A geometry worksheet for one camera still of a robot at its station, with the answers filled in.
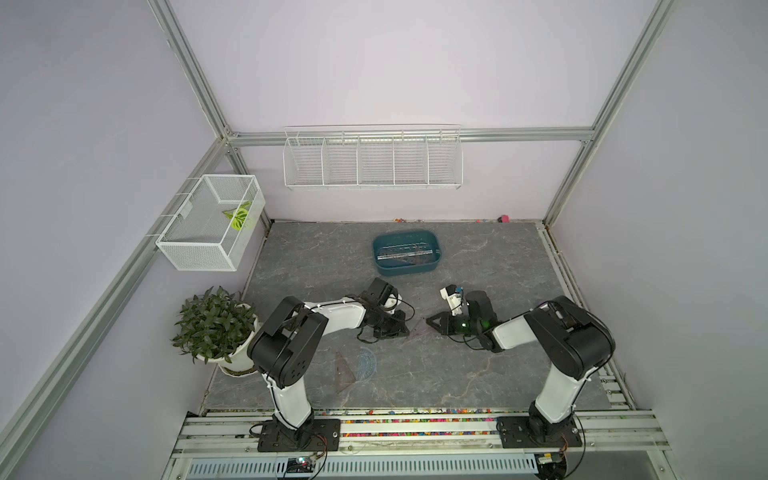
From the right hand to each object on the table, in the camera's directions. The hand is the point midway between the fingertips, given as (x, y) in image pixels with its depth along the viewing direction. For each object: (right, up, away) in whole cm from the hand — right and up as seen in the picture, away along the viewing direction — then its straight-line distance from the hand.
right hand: (427, 320), depth 93 cm
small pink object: (+36, +35, +31) cm, 59 cm away
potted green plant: (-54, +3, -20) cm, 57 cm away
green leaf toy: (-53, +32, -12) cm, 63 cm away
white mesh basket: (-61, +28, -12) cm, 68 cm away
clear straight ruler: (-6, +21, +18) cm, 28 cm away
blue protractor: (-18, -11, -8) cm, 23 cm away
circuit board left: (-33, -30, -22) cm, 50 cm away
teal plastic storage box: (-6, +21, +19) cm, 29 cm away
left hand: (-6, -4, -4) cm, 8 cm away
